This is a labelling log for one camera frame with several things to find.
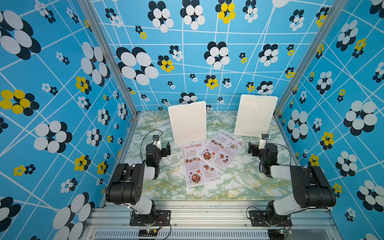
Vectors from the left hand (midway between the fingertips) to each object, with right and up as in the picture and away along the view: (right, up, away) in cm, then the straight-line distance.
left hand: (162, 141), depth 94 cm
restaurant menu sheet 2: (+23, -18, -5) cm, 29 cm away
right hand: (+62, -1, 0) cm, 62 cm away
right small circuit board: (+59, -41, -24) cm, 76 cm away
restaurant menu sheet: (+38, -7, +6) cm, 39 cm away
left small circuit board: (-2, -42, -22) cm, 48 cm away
